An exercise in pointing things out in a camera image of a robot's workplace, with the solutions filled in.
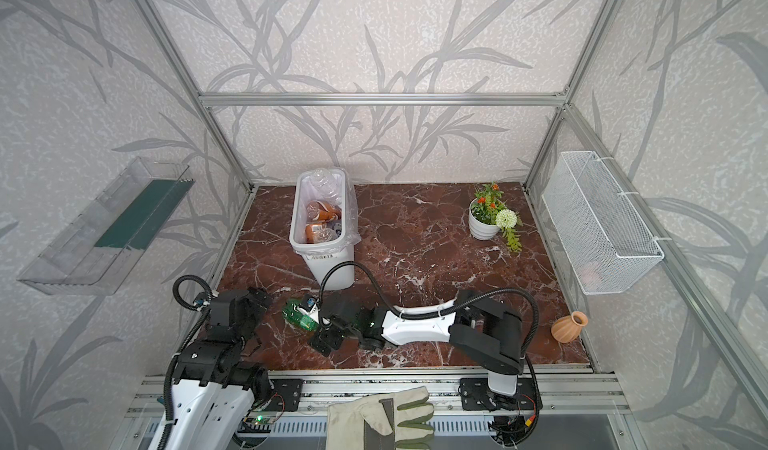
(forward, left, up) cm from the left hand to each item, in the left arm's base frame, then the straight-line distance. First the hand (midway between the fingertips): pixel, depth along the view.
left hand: (265, 290), depth 79 cm
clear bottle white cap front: (+25, -15, +15) cm, 33 cm away
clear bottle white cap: (+12, -16, +10) cm, 22 cm away
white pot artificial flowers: (+28, -65, -3) cm, 71 cm away
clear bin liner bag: (+14, -22, +7) cm, 28 cm away
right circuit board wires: (-29, -64, -16) cm, 72 cm away
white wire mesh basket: (+2, -79, +24) cm, 83 cm away
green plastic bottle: (-4, -7, -9) cm, 12 cm away
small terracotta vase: (-9, -79, -2) cm, 80 cm away
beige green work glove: (-28, -34, -10) cm, 45 cm away
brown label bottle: (+21, -12, +9) cm, 26 cm away
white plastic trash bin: (-1, -19, +13) cm, 23 cm away
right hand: (-4, -15, -3) cm, 16 cm away
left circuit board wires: (-26, -4, -12) cm, 29 cm away
